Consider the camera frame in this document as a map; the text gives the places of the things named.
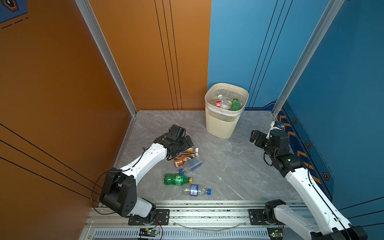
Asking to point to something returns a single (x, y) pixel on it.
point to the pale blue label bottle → (191, 165)
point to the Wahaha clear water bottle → (220, 97)
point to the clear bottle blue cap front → (195, 190)
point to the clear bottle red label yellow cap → (224, 104)
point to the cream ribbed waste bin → (221, 123)
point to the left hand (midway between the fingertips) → (187, 144)
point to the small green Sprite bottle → (236, 104)
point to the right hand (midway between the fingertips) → (257, 134)
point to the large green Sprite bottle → (175, 179)
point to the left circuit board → (148, 232)
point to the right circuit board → (275, 233)
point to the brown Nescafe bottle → (180, 161)
